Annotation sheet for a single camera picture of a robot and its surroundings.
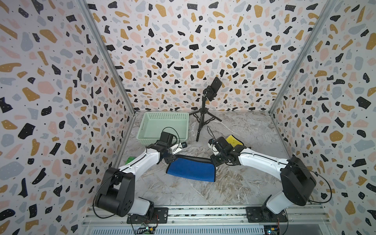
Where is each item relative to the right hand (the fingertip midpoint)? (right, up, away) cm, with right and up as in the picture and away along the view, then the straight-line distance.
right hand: (212, 160), depth 87 cm
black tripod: (-5, +30, +14) cm, 33 cm away
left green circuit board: (-34, -30, -16) cm, 48 cm away
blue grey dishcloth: (-12, -5, +2) cm, 13 cm away
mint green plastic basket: (-41, +21, +17) cm, 50 cm away
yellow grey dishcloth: (+16, +10, +13) cm, 23 cm away
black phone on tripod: (0, +42, +2) cm, 42 cm away
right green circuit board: (+27, -30, -16) cm, 44 cm away
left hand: (-25, +6, +3) cm, 25 cm away
